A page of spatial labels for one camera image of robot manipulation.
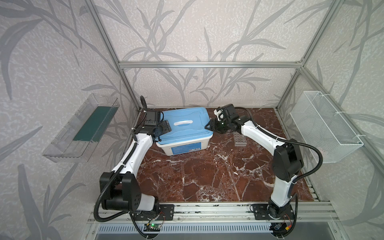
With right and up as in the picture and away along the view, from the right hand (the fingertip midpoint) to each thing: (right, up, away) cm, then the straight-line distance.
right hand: (207, 124), depth 88 cm
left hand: (-24, +1, -2) cm, 24 cm away
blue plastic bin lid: (-12, -1, 0) cm, 12 cm away
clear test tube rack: (+22, -11, +11) cm, 27 cm away
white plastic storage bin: (-13, -13, +1) cm, 18 cm away
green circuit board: (-27, -50, -16) cm, 59 cm away
